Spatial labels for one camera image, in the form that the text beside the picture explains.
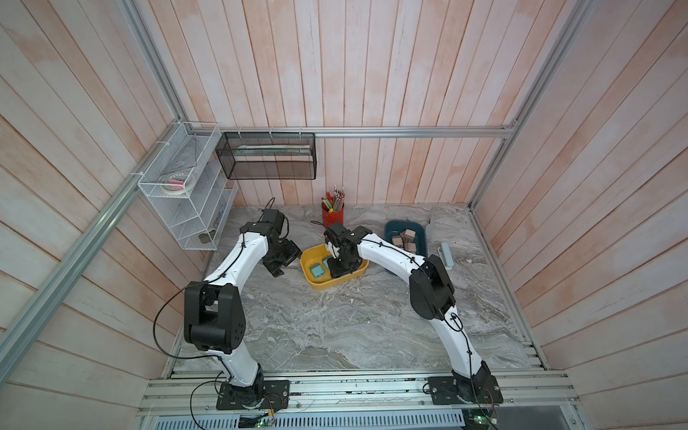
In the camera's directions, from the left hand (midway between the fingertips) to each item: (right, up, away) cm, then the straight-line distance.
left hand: (295, 264), depth 88 cm
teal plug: (+7, -4, +9) cm, 12 cm away
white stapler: (+57, +2, +13) cm, 58 cm away
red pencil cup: (+12, +20, +16) cm, 28 cm away
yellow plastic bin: (+6, +2, +12) cm, 14 cm away
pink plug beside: (+43, +9, +16) cm, 46 cm away
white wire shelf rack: (-27, +16, -11) cm, 33 cm away
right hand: (+13, -4, +7) cm, 16 cm away
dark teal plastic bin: (+40, +13, +20) cm, 47 cm away
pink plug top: (+43, +5, +16) cm, 46 cm away
